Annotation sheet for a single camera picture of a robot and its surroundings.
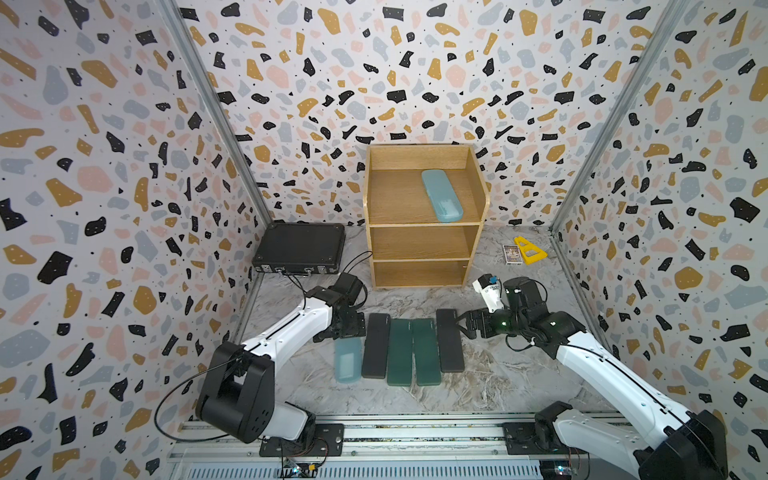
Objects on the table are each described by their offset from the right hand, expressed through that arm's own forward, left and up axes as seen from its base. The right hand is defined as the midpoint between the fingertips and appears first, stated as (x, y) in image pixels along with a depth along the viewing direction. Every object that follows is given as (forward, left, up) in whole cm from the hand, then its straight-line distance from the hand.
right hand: (465, 320), depth 78 cm
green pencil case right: (-2, +10, -16) cm, 19 cm away
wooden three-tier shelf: (+25, +15, +1) cm, 29 cm away
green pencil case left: (-3, +17, -15) cm, 23 cm away
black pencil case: (-7, +25, -14) cm, 29 cm away
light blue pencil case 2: (+30, +6, +17) cm, 35 cm away
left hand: (0, +32, -9) cm, 33 cm away
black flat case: (+34, +56, -11) cm, 67 cm away
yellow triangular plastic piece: (+41, -30, -16) cm, 53 cm away
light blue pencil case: (-4, +33, -14) cm, 36 cm away
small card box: (+36, -24, -15) cm, 46 cm away
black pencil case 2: (0, +3, -14) cm, 14 cm away
